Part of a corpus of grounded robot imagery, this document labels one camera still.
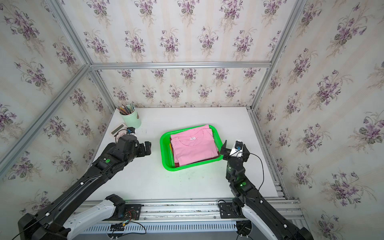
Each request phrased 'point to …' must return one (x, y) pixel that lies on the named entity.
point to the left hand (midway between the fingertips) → (146, 146)
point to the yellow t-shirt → (171, 147)
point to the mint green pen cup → (132, 120)
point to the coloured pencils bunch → (126, 109)
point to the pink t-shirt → (194, 145)
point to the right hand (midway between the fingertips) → (236, 143)
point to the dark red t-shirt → (176, 164)
